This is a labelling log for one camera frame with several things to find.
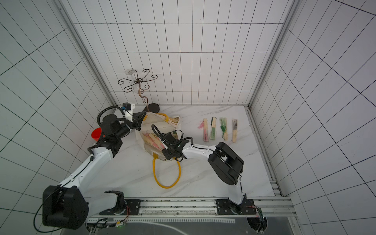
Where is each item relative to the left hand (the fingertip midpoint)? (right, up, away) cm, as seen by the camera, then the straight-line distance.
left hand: (144, 114), depth 78 cm
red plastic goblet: (-31, -11, +7) cm, 34 cm away
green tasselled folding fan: (+50, -8, +28) cm, 58 cm away
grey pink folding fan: (+58, -10, +25) cm, 64 cm away
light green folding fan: (+41, -14, +24) cm, 50 cm away
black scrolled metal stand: (-5, +17, +12) cm, 21 cm away
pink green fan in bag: (0, -16, +14) cm, 22 cm away
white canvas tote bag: (+7, -6, -1) cm, 10 cm away
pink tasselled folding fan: (+35, -8, +28) cm, 46 cm away
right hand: (+11, -20, +14) cm, 27 cm away
